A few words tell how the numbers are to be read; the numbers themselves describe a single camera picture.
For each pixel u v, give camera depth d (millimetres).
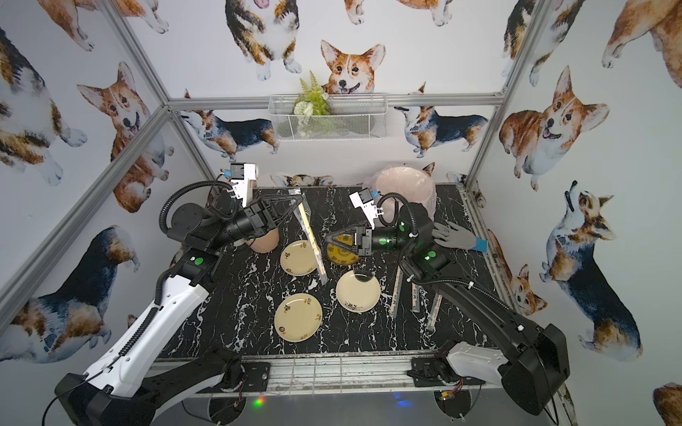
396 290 902
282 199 540
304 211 551
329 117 875
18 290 482
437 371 684
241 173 502
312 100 823
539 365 378
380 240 565
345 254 986
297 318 881
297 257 993
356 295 886
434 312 857
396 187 981
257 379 732
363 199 576
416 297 879
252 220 490
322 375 748
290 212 550
